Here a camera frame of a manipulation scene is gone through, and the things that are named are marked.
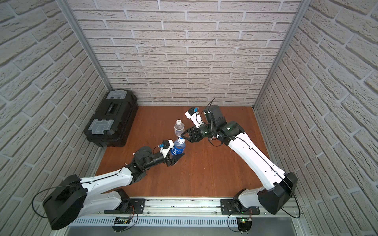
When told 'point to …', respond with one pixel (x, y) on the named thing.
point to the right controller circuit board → (244, 223)
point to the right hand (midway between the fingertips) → (188, 132)
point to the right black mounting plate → (229, 207)
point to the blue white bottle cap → (181, 139)
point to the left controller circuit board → (120, 220)
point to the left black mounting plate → (127, 205)
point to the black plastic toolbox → (109, 126)
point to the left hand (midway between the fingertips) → (182, 147)
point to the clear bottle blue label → (178, 148)
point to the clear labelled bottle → (179, 128)
